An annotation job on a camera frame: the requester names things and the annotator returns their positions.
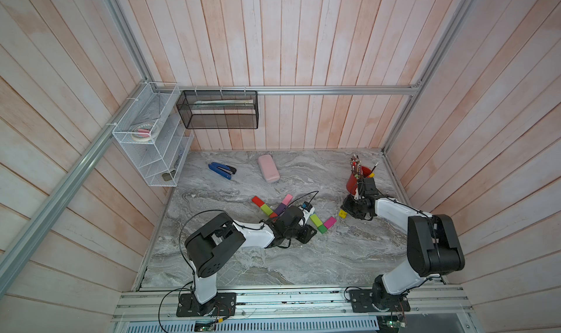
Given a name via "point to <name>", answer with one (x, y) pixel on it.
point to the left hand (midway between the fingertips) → (312, 233)
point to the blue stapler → (223, 170)
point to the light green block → (315, 218)
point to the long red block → (258, 201)
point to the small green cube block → (322, 229)
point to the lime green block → (266, 209)
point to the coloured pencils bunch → (356, 169)
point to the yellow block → (342, 214)
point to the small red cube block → (273, 215)
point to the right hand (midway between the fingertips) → (342, 205)
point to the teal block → (312, 209)
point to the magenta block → (330, 222)
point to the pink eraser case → (269, 168)
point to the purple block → (280, 209)
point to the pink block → (287, 199)
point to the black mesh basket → (219, 109)
